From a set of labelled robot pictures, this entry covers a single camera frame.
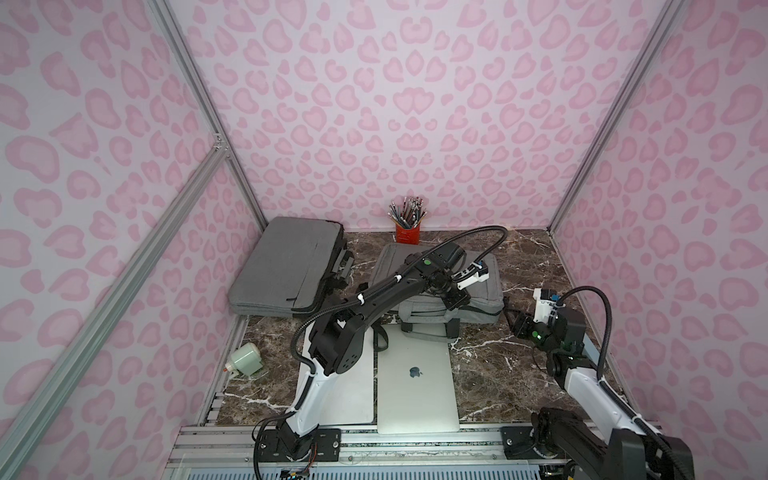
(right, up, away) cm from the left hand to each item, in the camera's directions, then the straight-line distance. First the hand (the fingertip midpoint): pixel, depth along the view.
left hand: (470, 299), depth 85 cm
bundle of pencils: (-16, +27, +20) cm, 37 cm away
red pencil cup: (-16, +19, +23) cm, 34 cm away
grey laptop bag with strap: (-13, -4, +1) cm, 13 cm away
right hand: (+12, -3, +1) cm, 12 cm away
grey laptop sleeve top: (-58, +6, +19) cm, 62 cm away
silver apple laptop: (-34, -27, -1) cm, 44 cm away
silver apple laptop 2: (-15, -24, -2) cm, 29 cm away
